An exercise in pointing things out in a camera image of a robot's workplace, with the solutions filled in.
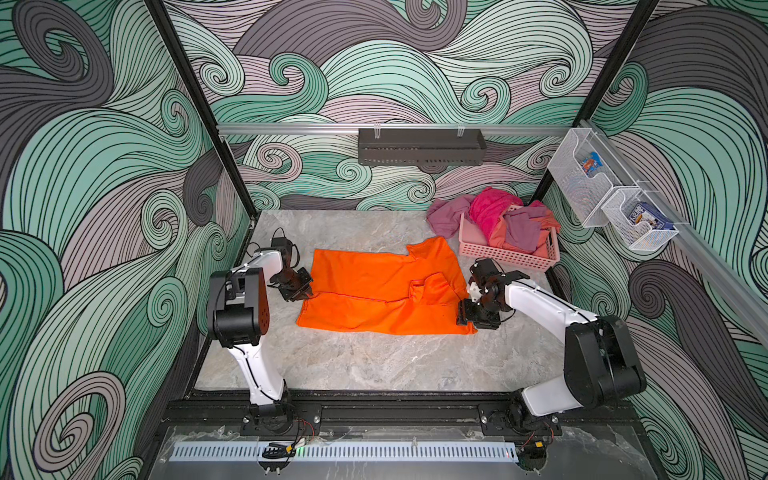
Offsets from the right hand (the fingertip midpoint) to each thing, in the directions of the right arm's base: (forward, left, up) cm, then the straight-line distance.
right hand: (471, 324), depth 87 cm
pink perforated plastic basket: (+29, -6, +3) cm, 30 cm away
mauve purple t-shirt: (+45, +1, +1) cm, 45 cm away
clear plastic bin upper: (+26, -31, +28) cm, 49 cm away
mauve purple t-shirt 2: (+36, -26, +3) cm, 45 cm away
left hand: (+13, +50, -1) cm, 51 cm away
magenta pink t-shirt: (+41, -13, +8) cm, 44 cm away
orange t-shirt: (+11, +16, -1) cm, 19 cm away
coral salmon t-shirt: (+37, -35, +4) cm, 51 cm away
